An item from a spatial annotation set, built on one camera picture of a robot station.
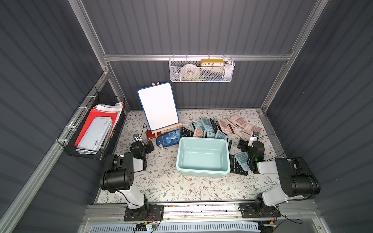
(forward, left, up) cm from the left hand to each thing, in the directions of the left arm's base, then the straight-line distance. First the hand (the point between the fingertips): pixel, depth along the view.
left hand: (143, 142), depth 96 cm
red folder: (0, +19, +28) cm, 34 cm away
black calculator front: (-17, -59, -2) cm, 61 cm away
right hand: (-1, -71, +4) cm, 71 cm away
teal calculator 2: (+5, -52, +1) cm, 52 cm away
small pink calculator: (+6, -37, +2) cm, 37 cm away
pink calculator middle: (+12, -58, -1) cm, 59 cm away
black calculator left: (+7, -29, +1) cm, 30 cm away
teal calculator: (-12, -64, -1) cm, 65 cm away
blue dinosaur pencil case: (+4, -17, -1) cm, 17 cm away
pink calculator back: (+21, -68, -3) cm, 71 cm away
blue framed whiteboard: (+14, -12, +21) cm, 28 cm away
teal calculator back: (+14, -44, +1) cm, 46 cm away
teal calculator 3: (+17, -38, -2) cm, 41 cm away
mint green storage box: (-9, -40, -4) cm, 41 cm away
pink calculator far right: (+12, -75, -2) cm, 76 cm away
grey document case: (-13, +13, +27) cm, 33 cm away
